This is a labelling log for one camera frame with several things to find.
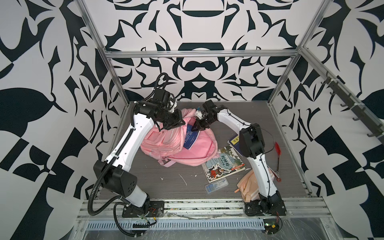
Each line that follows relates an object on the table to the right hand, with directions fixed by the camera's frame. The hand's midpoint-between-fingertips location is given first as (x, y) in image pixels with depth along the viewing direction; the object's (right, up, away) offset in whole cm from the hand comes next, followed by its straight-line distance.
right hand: (191, 128), depth 96 cm
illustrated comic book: (+22, -20, -7) cm, 30 cm away
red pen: (+53, -15, -4) cm, 55 cm away
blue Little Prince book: (0, -5, -2) cm, 6 cm away
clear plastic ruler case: (+13, -30, -15) cm, 36 cm away
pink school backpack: (-13, -9, -16) cm, 23 cm away
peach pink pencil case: (+30, -30, -17) cm, 46 cm away
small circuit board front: (+37, -44, -25) cm, 63 cm away
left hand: (-4, +5, -21) cm, 22 cm away
